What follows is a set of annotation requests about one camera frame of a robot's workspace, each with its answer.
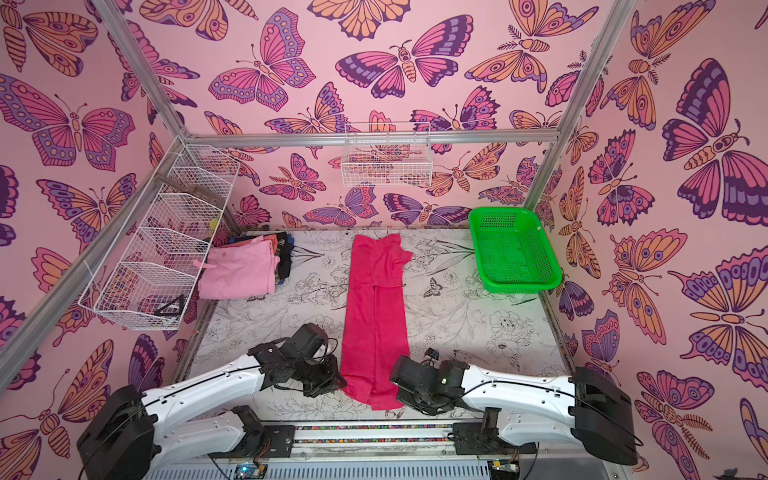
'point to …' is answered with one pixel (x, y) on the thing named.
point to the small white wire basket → (387, 154)
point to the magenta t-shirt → (376, 344)
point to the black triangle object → (161, 311)
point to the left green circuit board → (249, 471)
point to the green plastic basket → (512, 250)
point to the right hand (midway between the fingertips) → (396, 404)
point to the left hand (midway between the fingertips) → (351, 381)
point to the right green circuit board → (507, 465)
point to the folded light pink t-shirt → (238, 270)
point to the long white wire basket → (144, 276)
